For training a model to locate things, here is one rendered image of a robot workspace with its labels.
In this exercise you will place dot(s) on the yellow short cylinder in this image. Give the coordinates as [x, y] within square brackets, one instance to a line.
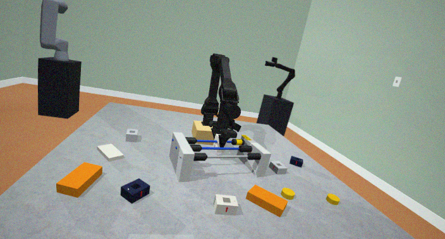
[288, 193]
[332, 199]

